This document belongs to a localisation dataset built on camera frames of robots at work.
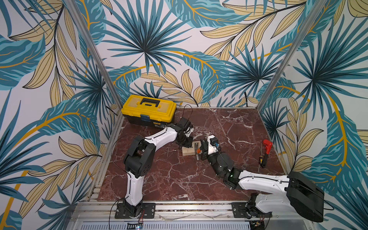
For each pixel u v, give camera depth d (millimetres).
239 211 733
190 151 918
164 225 703
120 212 730
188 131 818
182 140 803
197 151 879
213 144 628
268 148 973
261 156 925
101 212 749
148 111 928
